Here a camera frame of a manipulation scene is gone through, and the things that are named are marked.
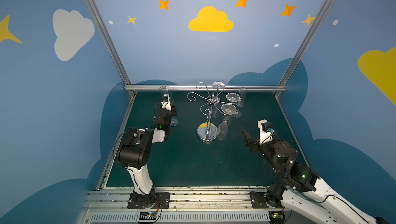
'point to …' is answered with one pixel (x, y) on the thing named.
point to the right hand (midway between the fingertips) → (254, 126)
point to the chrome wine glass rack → (207, 131)
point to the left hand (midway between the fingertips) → (168, 100)
